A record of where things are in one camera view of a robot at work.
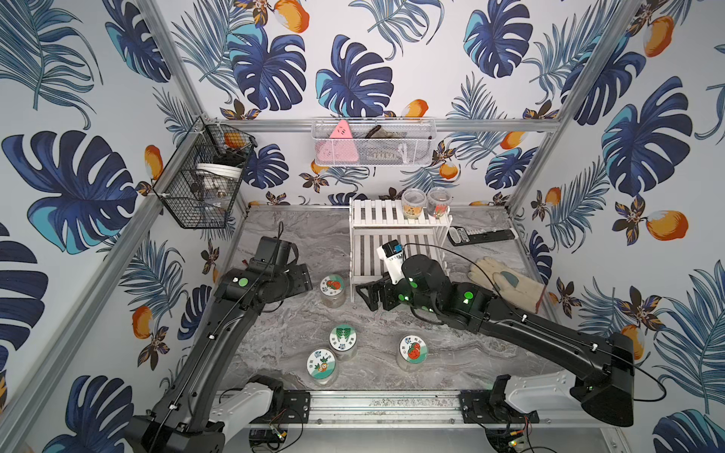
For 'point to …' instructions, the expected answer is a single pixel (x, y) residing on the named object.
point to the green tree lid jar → (344, 340)
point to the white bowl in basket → (221, 170)
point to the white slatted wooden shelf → (374, 222)
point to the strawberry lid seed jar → (412, 352)
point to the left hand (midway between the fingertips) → (299, 276)
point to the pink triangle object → (339, 148)
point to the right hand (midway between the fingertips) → (371, 278)
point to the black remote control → (461, 235)
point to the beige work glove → (514, 288)
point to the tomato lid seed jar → (332, 291)
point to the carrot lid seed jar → (321, 366)
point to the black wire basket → (201, 185)
